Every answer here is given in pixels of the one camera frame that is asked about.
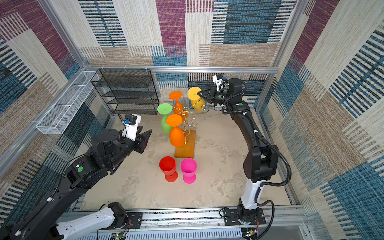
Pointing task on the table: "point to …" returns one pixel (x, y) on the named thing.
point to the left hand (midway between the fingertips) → (146, 127)
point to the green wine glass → (165, 109)
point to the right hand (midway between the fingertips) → (197, 94)
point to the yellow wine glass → (197, 102)
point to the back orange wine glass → (179, 108)
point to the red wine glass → (167, 165)
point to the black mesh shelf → (127, 91)
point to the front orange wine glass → (176, 135)
